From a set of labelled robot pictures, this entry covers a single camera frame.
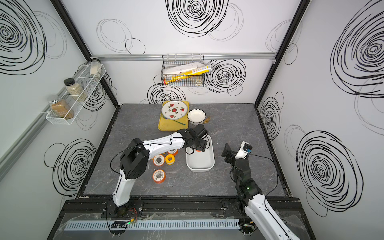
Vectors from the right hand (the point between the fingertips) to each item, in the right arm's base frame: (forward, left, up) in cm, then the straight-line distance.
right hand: (233, 147), depth 79 cm
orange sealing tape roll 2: (-12, +41, -14) cm, 45 cm away
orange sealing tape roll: (-2, +19, -3) cm, 19 cm away
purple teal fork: (+30, +40, -15) cm, 52 cm away
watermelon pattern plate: (+39, +38, -13) cm, 56 cm away
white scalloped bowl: (+32, +21, -13) cm, 41 cm away
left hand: (+6, +17, -9) cm, 20 cm away
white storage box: (-3, +18, -13) cm, 22 cm away
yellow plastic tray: (+26, +43, -15) cm, 53 cm away
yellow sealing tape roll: (-4, +36, -14) cm, 39 cm away
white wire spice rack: (+35, +89, +15) cm, 97 cm away
